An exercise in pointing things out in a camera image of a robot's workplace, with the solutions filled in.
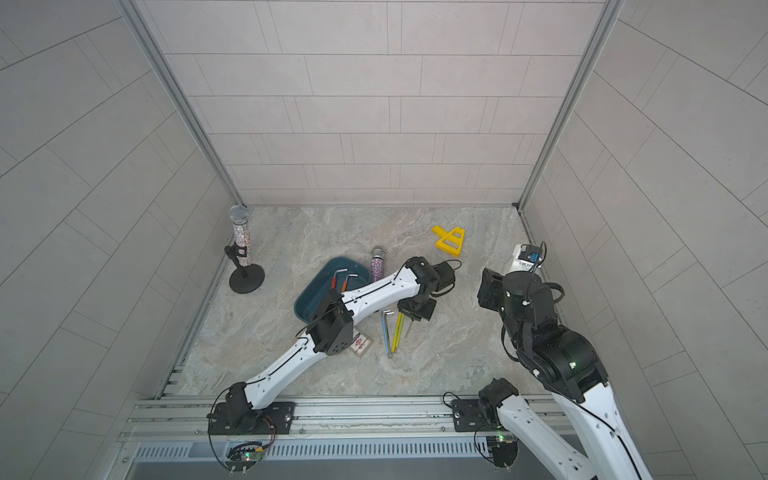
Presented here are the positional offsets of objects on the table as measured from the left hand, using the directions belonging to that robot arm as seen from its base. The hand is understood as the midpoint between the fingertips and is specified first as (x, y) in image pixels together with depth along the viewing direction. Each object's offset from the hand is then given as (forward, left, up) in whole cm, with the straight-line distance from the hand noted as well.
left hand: (423, 318), depth 91 cm
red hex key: (+11, +29, +3) cm, 31 cm away
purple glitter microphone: (+15, +15, +6) cm, 22 cm away
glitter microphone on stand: (+14, +50, +30) cm, 60 cm away
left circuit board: (-34, +42, +3) cm, 54 cm away
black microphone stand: (+11, +57, +4) cm, 58 cm away
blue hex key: (-5, +12, +3) cm, 13 cm away
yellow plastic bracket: (+27, -11, +4) cm, 29 cm away
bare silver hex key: (-4, +5, +2) cm, 7 cm away
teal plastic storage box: (+13, +26, +4) cm, 30 cm away
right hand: (-3, -11, +32) cm, 34 cm away
